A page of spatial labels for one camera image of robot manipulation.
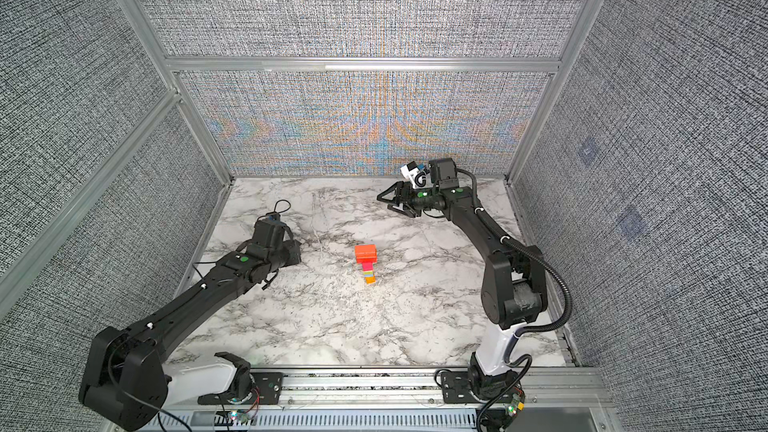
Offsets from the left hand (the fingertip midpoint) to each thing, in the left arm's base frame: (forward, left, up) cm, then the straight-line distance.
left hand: (298, 247), depth 86 cm
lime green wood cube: (-6, -20, -5) cm, 21 cm away
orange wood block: (-6, -20, -11) cm, 24 cm away
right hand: (+7, -25, +11) cm, 28 cm away
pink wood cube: (-5, -20, -3) cm, 21 cm away
